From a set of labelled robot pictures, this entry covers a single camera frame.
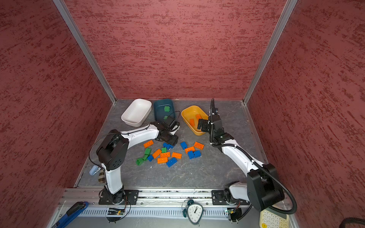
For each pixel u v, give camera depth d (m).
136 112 1.10
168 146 0.90
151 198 0.75
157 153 0.90
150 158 0.87
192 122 1.06
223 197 0.74
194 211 0.67
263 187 0.41
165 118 1.06
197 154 0.90
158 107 1.14
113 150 0.50
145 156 0.87
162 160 0.85
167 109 1.13
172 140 0.84
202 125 0.77
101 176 0.79
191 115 1.10
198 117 1.08
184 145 0.94
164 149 0.90
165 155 0.90
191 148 0.92
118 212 0.71
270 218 0.67
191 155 0.88
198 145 0.93
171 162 0.85
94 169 0.81
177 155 0.89
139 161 0.85
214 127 0.63
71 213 0.67
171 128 0.78
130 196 0.75
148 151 0.89
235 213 0.72
